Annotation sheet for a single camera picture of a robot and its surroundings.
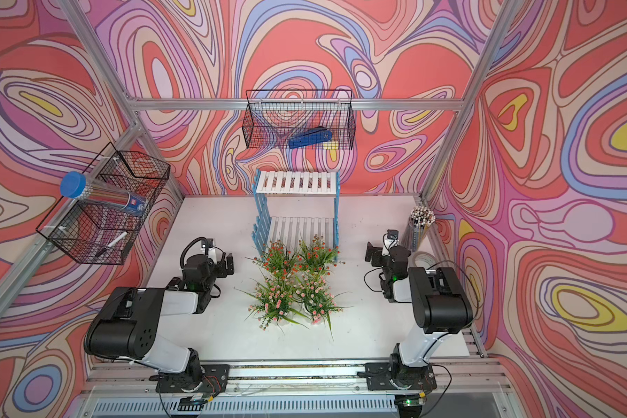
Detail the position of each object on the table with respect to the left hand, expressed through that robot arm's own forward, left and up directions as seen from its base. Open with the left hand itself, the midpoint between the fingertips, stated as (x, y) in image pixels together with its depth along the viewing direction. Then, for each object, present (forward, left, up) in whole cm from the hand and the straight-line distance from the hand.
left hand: (220, 254), depth 94 cm
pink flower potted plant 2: (-20, -35, +10) cm, 41 cm away
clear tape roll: (0, -76, -3) cm, 76 cm away
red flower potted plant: (-8, -23, +9) cm, 26 cm away
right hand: (+3, -60, -1) cm, 60 cm away
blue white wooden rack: (+30, -24, -6) cm, 39 cm away
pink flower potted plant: (-22, -23, +8) cm, 33 cm away
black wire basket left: (-4, +28, +21) cm, 35 cm away
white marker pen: (-9, +23, +20) cm, 32 cm away
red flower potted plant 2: (-7, -35, +10) cm, 37 cm away
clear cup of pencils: (+6, -71, +13) cm, 73 cm away
